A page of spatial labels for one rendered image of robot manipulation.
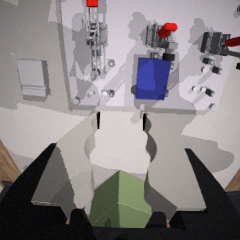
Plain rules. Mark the blue plate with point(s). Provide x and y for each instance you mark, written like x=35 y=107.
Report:
x=152 y=78

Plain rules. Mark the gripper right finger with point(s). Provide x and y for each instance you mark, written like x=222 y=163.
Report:
x=179 y=184

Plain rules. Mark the toggle clamp with red handle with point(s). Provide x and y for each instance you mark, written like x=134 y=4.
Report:
x=91 y=36
x=212 y=43

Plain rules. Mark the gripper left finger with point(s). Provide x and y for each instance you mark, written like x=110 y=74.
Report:
x=59 y=180

